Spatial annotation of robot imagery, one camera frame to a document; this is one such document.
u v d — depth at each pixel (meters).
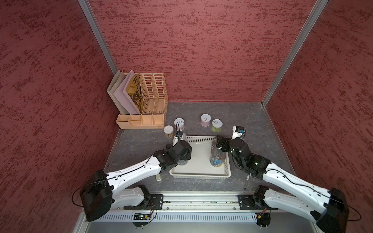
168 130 0.94
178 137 0.70
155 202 0.74
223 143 0.69
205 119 1.03
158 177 0.79
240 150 0.54
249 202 0.73
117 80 0.92
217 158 0.79
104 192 0.40
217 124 1.00
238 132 0.65
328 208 0.40
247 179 0.81
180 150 0.60
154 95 1.11
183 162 0.83
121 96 0.89
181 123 1.00
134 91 1.00
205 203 0.76
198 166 0.87
